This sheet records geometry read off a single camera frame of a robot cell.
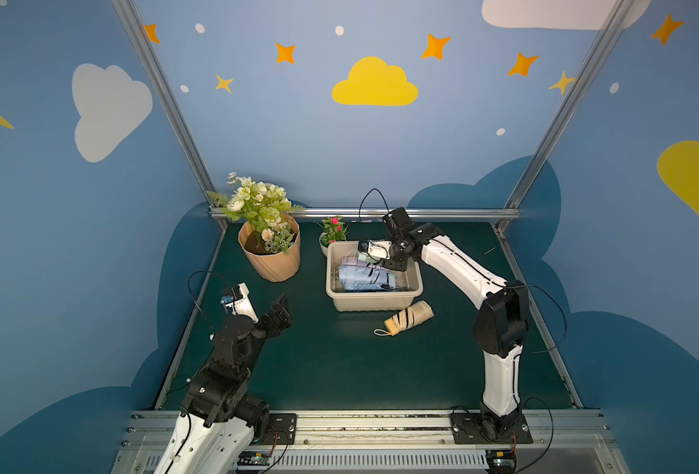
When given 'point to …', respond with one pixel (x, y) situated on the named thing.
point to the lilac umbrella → (354, 261)
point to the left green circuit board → (254, 458)
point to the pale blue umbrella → (366, 278)
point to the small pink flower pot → (334, 229)
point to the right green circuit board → (502, 461)
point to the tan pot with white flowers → (270, 235)
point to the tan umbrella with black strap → (411, 316)
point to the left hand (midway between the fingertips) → (271, 298)
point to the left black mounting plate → (281, 430)
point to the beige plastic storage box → (409, 284)
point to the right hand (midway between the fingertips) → (394, 249)
